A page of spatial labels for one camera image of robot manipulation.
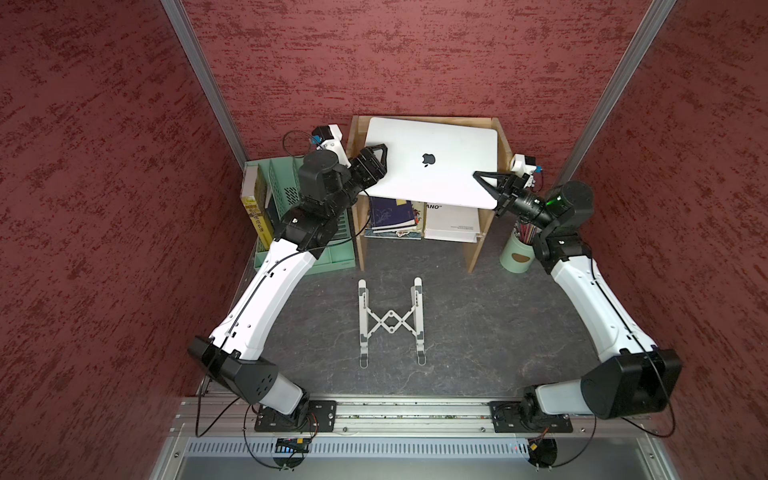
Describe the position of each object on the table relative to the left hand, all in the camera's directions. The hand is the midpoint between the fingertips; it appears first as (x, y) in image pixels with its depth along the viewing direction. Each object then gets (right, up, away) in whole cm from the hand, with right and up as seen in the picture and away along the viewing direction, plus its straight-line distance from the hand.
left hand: (382, 160), depth 63 cm
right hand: (+18, -5, -1) cm, 19 cm away
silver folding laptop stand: (-5, -43, +26) cm, 50 cm away
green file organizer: (-16, -23, +43) cm, 51 cm away
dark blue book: (0, -9, +24) cm, 26 cm away
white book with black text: (+19, -12, +20) cm, 30 cm away
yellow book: (-41, -4, +28) cm, 50 cm away
